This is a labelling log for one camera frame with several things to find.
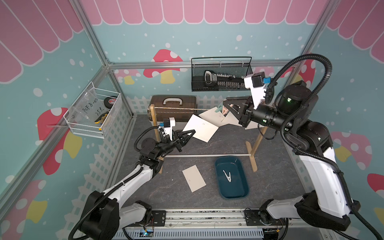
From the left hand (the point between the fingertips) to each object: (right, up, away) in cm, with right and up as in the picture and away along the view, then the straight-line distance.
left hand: (196, 134), depth 66 cm
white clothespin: (+19, -26, +21) cm, 39 cm away
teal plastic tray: (+22, -26, +22) cm, 41 cm away
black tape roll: (-47, +17, +14) cm, 52 cm away
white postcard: (-1, -27, +22) cm, 35 cm away
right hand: (+10, +11, -17) cm, 23 cm away
